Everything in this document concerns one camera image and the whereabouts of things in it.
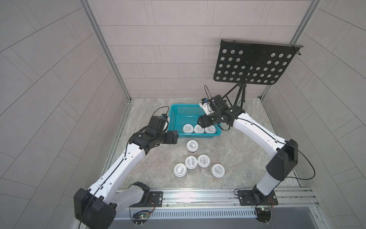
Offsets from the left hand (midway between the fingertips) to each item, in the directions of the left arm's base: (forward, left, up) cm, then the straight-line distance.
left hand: (175, 134), depth 77 cm
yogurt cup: (+10, -7, -10) cm, 16 cm away
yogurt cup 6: (-12, -9, -8) cm, 17 cm away
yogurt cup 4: (-2, -10, -10) cm, 14 cm away
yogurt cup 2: (+9, -13, -8) cm, 18 cm away
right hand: (+8, -15, +3) cm, 17 cm away
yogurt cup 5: (-15, -3, -12) cm, 20 cm away
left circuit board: (-35, +14, -14) cm, 41 cm away
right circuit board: (-34, -44, -16) cm, 58 cm away
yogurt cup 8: (-16, -23, -10) cm, 30 cm away
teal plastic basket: (+26, -2, -15) cm, 30 cm away
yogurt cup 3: (+10, -22, -10) cm, 26 cm away
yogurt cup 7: (-10, -16, -11) cm, 22 cm away
